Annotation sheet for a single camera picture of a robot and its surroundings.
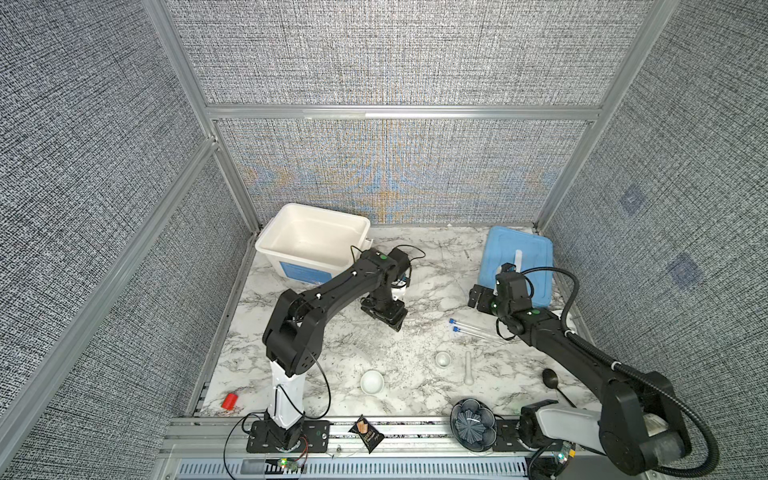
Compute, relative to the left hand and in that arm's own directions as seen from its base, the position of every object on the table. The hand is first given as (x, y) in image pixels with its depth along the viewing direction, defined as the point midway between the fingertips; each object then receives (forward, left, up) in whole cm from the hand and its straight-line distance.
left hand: (388, 322), depth 85 cm
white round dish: (-14, +5, -7) cm, 17 cm away
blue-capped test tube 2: (+1, -21, -8) cm, 23 cm away
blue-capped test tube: (+3, -21, -7) cm, 22 cm away
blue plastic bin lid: (+33, -45, -7) cm, 56 cm away
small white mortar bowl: (-9, -15, -7) cm, 19 cm away
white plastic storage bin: (+36, +26, -6) cm, 45 cm away
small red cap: (-17, +43, -7) cm, 46 cm away
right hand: (+7, -29, +2) cm, 30 cm away
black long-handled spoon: (-16, -43, -6) cm, 46 cm away
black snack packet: (-27, +6, -6) cm, 28 cm away
